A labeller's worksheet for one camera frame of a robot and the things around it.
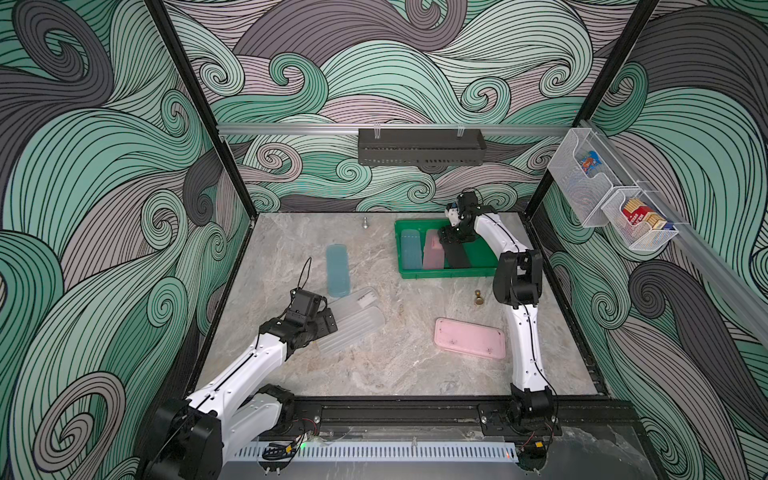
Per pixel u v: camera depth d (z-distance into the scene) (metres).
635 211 0.67
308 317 0.66
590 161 0.83
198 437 0.39
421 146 0.95
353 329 0.88
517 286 0.66
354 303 0.95
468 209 0.85
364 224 1.17
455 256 1.03
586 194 0.82
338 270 1.04
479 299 0.94
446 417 0.75
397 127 0.94
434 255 1.07
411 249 1.07
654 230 0.61
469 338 0.84
